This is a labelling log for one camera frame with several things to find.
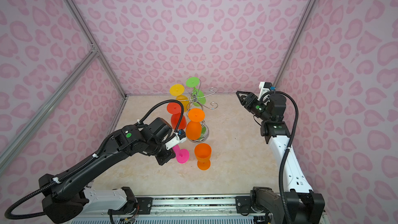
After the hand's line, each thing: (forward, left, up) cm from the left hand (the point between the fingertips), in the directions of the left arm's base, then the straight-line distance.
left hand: (175, 153), depth 67 cm
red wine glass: (+17, 0, +9) cm, 20 cm away
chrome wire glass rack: (+22, -13, -19) cm, 32 cm away
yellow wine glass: (+28, 0, +10) cm, 30 cm away
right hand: (+21, -29, +14) cm, 38 cm away
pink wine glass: (+4, -2, -11) cm, 12 cm away
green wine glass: (+24, -11, +9) cm, 28 cm away
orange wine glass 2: (+11, -8, +1) cm, 14 cm away
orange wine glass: (+6, -12, -12) cm, 18 cm away
